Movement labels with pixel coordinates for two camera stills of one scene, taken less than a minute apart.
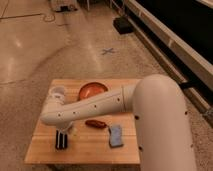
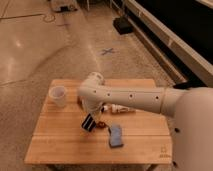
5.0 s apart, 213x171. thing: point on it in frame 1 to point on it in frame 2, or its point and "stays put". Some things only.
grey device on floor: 65,8 stays put
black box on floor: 123,24 stays put
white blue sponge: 115,136 stays put
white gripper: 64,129 to 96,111
